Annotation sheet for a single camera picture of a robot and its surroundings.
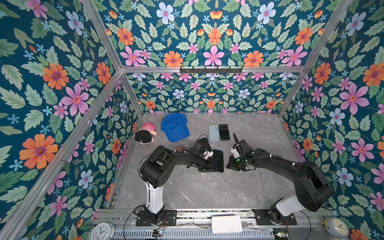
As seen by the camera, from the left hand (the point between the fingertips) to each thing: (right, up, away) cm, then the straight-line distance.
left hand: (219, 167), depth 86 cm
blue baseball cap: (-31, +24, +22) cm, 45 cm away
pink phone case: (-24, +9, +15) cm, 30 cm away
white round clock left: (-56, -24, -19) cm, 64 cm away
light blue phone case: (-1, +19, +22) cm, 29 cm away
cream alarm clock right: (+53, -22, -19) cm, 60 cm away
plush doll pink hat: (-49, +18, +13) cm, 54 cm away
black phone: (+5, +20, +18) cm, 28 cm away
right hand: (+4, +1, +1) cm, 4 cm away
